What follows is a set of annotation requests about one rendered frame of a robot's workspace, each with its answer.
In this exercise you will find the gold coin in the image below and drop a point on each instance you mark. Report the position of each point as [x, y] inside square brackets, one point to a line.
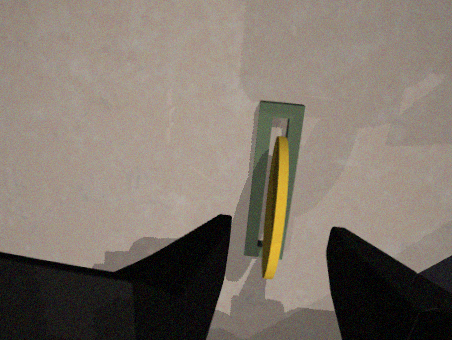
[275, 207]

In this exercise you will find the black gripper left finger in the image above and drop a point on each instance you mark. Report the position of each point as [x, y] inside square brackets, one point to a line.
[169, 295]

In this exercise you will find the dark green coin holder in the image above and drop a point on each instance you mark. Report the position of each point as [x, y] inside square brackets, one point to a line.
[295, 115]

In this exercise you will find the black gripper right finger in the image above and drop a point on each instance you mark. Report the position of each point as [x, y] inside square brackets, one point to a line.
[376, 297]

